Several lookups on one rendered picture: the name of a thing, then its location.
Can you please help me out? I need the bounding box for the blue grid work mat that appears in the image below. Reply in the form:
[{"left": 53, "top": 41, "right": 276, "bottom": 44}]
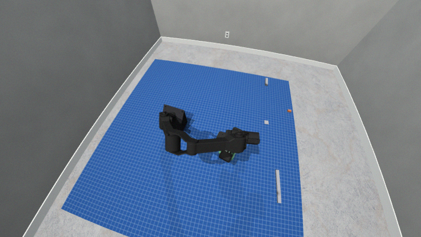
[{"left": 61, "top": 59, "right": 304, "bottom": 237}]

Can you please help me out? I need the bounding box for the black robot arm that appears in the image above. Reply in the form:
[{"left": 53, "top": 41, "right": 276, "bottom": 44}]
[{"left": 159, "top": 111, "right": 260, "bottom": 156}]

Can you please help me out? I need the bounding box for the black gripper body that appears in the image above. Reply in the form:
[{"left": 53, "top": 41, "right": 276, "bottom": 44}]
[{"left": 219, "top": 127, "right": 243, "bottom": 163}]

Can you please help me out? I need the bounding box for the grey flat bar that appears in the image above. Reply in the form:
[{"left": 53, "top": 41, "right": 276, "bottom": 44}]
[{"left": 275, "top": 170, "right": 281, "bottom": 203}]

